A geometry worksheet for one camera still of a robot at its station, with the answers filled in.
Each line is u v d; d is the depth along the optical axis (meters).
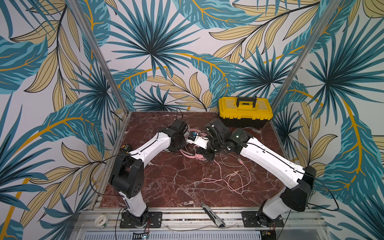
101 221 0.72
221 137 0.54
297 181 0.41
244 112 1.00
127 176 0.45
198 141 0.62
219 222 0.72
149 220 0.72
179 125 0.71
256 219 0.71
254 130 1.10
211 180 0.86
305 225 0.74
